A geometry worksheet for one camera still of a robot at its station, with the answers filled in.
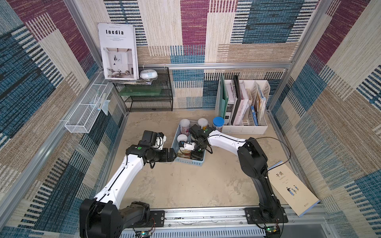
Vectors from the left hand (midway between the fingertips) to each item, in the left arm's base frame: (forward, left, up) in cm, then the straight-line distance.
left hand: (168, 155), depth 81 cm
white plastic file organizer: (+29, -54, -13) cm, 63 cm away
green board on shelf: (+41, +21, +12) cm, 48 cm away
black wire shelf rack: (+50, +14, -2) cm, 52 cm away
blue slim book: (+25, -52, +3) cm, 58 cm away
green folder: (+27, -31, +17) cm, 45 cm away
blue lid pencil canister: (+28, -31, -6) cm, 42 cm away
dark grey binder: (+25, -40, +17) cm, 50 cm away
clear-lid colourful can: (+23, -20, 0) cm, 30 cm away
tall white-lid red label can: (+24, -8, -3) cm, 25 cm away
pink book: (+27, -44, +10) cm, 53 cm away
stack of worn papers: (+29, -55, +11) cm, 63 cm away
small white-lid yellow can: (+15, -6, -5) cm, 17 cm away
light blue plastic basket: (+5, -8, +2) cm, 10 cm away
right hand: (+7, -13, -11) cm, 18 cm away
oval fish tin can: (+5, -8, -8) cm, 13 cm away
